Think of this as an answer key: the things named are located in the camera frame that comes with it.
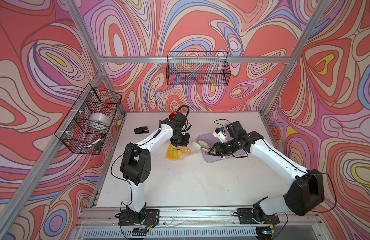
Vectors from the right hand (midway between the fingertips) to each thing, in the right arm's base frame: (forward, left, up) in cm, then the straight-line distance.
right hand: (213, 157), depth 78 cm
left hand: (+11, +13, -4) cm, 17 cm away
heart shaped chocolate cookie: (+2, +3, +1) cm, 4 cm away
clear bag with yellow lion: (+10, +22, -12) cm, 27 cm away
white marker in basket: (+5, +58, +12) cm, 60 cm away
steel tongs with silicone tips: (+8, +4, -2) cm, 9 cm away
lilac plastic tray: (+11, +3, -2) cm, 12 cm away
